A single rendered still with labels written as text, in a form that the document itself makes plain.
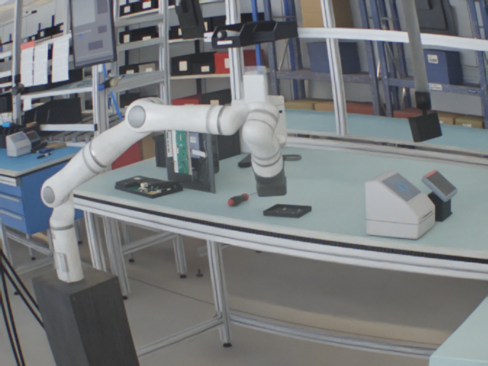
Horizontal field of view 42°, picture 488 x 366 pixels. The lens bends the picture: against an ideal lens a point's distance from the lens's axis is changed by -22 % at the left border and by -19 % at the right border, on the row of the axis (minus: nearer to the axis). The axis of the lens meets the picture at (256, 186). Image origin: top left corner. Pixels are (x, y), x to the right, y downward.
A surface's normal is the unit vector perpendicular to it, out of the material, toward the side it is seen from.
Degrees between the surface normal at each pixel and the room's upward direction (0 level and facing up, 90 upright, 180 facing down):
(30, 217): 90
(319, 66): 90
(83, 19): 101
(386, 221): 90
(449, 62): 90
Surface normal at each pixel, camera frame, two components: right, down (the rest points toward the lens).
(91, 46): -0.25, 0.42
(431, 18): -0.60, 0.35
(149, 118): -0.30, 0.18
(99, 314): 0.81, 0.07
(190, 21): -0.80, 0.36
